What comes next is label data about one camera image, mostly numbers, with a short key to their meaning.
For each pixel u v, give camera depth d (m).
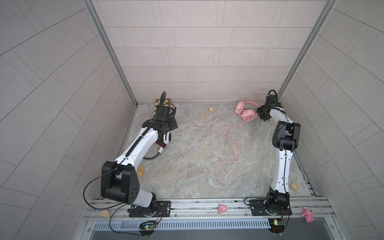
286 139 0.64
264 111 0.88
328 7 0.71
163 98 0.65
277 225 0.68
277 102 0.96
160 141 0.89
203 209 0.72
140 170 0.82
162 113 0.57
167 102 1.15
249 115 1.00
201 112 1.11
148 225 0.64
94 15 0.73
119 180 0.41
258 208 0.71
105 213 0.68
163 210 0.71
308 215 0.68
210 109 1.12
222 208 0.70
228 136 0.96
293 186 0.77
